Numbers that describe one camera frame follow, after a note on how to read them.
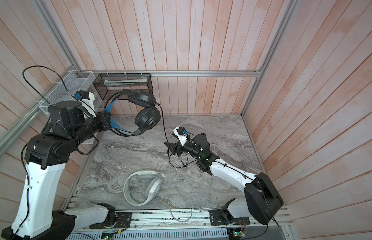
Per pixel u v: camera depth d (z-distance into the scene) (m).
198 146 0.63
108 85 0.88
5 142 0.53
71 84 0.83
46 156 0.34
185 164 0.93
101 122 0.50
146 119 0.50
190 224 0.73
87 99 0.48
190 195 0.82
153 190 0.75
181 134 0.64
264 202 0.42
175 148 0.66
